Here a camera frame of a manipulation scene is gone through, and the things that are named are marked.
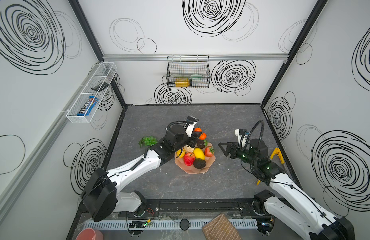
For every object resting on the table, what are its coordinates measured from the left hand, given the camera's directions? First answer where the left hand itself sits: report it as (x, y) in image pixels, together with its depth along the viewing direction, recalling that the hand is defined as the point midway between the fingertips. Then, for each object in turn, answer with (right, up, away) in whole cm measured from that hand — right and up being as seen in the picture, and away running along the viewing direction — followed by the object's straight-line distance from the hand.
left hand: (199, 130), depth 76 cm
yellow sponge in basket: (-9, +27, +12) cm, 31 cm away
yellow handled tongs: (+50, -14, +16) cm, 54 cm away
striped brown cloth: (+9, -44, -8) cm, 46 cm away
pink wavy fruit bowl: (+7, -17, +11) cm, 22 cm away
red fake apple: (-5, -17, +8) cm, 20 cm away
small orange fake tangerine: (-1, 0, -1) cm, 1 cm away
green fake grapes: (-31, -8, +17) cm, 36 cm away
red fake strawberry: (+6, -14, +9) cm, 17 cm away
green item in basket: (0, +32, +20) cm, 37 cm away
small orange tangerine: (+2, -4, +3) cm, 5 cm away
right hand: (+12, -7, 0) cm, 14 cm away
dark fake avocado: (+1, -19, +6) cm, 20 cm away
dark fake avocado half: (+2, -9, +13) cm, 16 cm away
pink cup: (-45, -41, -17) cm, 63 cm away
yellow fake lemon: (+1, -15, +11) cm, 18 cm away
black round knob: (-7, -38, -14) cm, 42 cm away
